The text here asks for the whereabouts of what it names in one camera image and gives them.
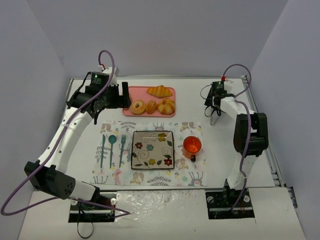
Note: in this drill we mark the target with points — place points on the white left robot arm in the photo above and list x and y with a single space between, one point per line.
48 173

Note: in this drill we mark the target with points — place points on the teal plastic spoon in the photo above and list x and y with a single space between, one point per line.
112 139

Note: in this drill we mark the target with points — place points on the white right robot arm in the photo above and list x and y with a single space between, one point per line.
250 137

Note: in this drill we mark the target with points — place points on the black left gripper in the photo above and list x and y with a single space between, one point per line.
125 94

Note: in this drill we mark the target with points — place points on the long croissant bread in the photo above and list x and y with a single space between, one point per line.
159 91

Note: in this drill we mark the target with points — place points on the sugared ring donut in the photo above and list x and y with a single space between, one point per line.
138 107

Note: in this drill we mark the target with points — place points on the aluminium table rail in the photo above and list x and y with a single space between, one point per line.
263 132

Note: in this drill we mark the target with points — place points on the square floral ceramic plate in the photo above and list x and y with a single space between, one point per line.
153 150

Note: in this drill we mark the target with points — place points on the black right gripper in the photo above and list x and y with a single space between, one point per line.
215 101

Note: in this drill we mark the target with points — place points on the teal plastic fork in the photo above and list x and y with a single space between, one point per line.
121 147

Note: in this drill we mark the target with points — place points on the floral patterned placemat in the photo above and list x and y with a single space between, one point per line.
185 173

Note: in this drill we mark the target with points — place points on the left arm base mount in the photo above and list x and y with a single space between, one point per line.
86 213

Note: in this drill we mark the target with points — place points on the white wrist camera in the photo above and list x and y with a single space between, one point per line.
227 84
108 71

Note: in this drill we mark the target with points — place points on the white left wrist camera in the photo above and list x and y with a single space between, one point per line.
108 71

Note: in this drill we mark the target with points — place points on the sesame bread roll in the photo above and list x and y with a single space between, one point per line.
151 106

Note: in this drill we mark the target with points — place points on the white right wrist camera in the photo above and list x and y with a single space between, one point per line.
227 84

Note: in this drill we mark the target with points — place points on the orange mug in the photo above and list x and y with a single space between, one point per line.
191 147

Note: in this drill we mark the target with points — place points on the small bread behind gripper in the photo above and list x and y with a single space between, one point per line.
130 98

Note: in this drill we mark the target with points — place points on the teal plastic knife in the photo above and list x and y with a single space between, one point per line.
102 151

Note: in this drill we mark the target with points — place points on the round twisted bread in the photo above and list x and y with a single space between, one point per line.
166 106

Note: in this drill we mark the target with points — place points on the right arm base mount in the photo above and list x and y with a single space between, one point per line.
223 204

